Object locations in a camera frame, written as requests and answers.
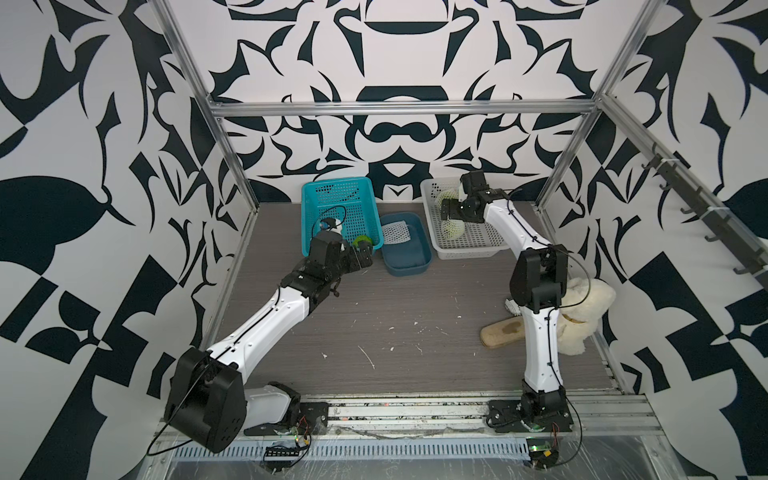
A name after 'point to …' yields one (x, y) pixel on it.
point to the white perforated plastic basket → (459, 239)
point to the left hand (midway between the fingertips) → (355, 243)
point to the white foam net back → (395, 233)
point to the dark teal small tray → (406, 246)
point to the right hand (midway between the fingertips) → (453, 206)
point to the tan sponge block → (503, 332)
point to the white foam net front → (452, 229)
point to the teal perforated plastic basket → (350, 201)
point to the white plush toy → (577, 321)
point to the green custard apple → (361, 238)
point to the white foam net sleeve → (449, 194)
